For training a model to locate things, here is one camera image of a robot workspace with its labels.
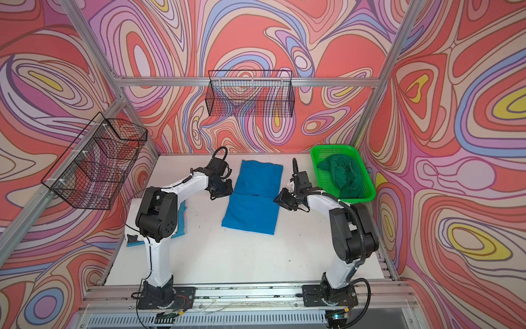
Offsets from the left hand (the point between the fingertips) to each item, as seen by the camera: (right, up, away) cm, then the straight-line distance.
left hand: (235, 190), depth 99 cm
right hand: (+21, -6, -6) cm, 23 cm away
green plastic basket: (+47, +6, +11) cm, 49 cm away
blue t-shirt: (+8, -7, -3) cm, 12 cm away
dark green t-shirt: (+57, +8, +5) cm, 58 cm away
